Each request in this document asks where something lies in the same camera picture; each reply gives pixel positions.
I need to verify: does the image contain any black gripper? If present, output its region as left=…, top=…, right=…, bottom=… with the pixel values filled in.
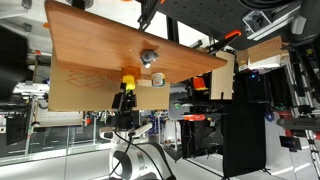
left=111, top=82, right=138, bottom=112

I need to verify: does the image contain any yellow block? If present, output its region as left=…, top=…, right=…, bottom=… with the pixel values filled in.
left=122, top=74, right=137, bottom=92

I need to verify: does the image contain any brown translucent bowl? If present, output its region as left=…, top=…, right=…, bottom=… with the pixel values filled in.
left=119, top=65, right=143, bottom=77

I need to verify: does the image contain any small cardboard flap piece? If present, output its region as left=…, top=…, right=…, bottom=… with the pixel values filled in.
left=136, top=79, right=153, bottom=89

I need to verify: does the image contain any silver metal cup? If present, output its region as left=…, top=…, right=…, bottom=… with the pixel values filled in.
left=139, top=49, right=160, bottom=67

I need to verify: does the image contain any large cardboard panel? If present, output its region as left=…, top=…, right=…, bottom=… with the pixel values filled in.
left=47, top=54, right=171, bottom=113

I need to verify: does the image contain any small orange red object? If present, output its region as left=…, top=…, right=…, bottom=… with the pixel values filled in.
left=192, top=76, right=208, bottom=92

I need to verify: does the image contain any black clamp orange tip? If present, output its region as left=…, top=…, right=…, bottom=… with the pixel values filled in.
left=205, top=29, right=243, bottom=55
left=137, top=0, right=167, bottom=32

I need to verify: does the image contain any notched wooden board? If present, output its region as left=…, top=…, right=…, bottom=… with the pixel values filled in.
left=209, top=50, right=236, bottom=101

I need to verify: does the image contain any black perforated base board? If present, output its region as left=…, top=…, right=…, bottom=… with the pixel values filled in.
left=156, top=0, right=301, bottom=51

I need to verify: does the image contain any black hanging cloth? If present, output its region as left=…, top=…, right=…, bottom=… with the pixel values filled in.
left=221, top=111, right=268, bottom=179

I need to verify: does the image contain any printed cardboard box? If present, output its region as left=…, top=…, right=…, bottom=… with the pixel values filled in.
left=245, top=35, right=285, bottom=65

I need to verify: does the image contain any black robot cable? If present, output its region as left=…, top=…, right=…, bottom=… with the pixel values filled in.
left=108, top=130, right=135, bottom=179

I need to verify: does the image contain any aluminium rail with tag plate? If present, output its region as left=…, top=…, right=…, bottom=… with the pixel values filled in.
left=242, top=0, right=303, bottom=42

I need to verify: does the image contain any black cable bundle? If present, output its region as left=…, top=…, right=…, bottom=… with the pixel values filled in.
left=237, top=0, right=303, bottom=11

